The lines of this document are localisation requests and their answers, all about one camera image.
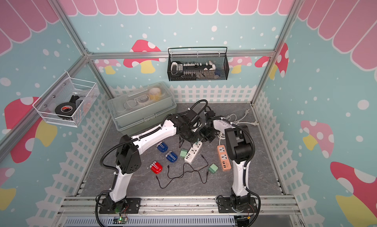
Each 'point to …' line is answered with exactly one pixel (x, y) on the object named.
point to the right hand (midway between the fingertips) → (199, 138)
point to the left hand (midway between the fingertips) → (194, 141)
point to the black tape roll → (66, 108)
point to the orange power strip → (225, 163)
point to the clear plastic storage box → (141, 109)
